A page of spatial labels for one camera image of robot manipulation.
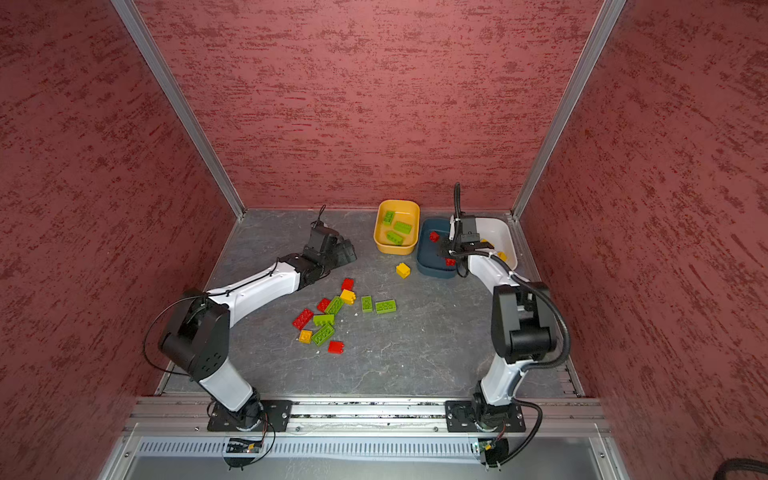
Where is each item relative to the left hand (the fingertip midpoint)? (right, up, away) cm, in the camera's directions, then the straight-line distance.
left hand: (343, 256), depth 92 cm
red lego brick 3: (-1, -27, -6) cm, 27 cm away
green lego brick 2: (+16, +6, +18) cm, 25 cm away
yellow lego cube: (+19, -6, +9) cm, 22 cm away
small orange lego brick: (-11, -24, -5) cm, 27 cm away
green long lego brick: (+20, +10, +25) cm, 33 cm away
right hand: (+32, +2, +4) cm, 32 cm away
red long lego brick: (+36, -3, +11) cm, 38 cm away
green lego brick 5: (-6, -19, -4) cm, 21 cm away
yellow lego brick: (+39, +5, -21) cm, 44 cm away
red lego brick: (0, -10, +7) cm, 13 cm away
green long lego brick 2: (-5, -23, -5) cm, 24 cm away
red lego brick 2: (-6, -16, 0) cm, 17 cm away
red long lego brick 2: (-12, -19, -2) cm, 23 cm away
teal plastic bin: (+28, -4, +6) cm, 29 cm away
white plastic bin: (+56, +8, +18) cm, 59 cm away
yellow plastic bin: (+22, +16, +27) cm, 38 cm away
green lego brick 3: (+14, -16, +1) cm, 21 cm away
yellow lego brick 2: (+1, -13, +2) cm, 13 cm away
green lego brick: (+14, +14, +25) cm, 32 cm away
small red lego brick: (+31, +6, +17) cm, 36 cm away
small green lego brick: (+8, -16, +1) cm, 17 cm away
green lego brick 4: (-3, -16, 0) cm, 16 cm away
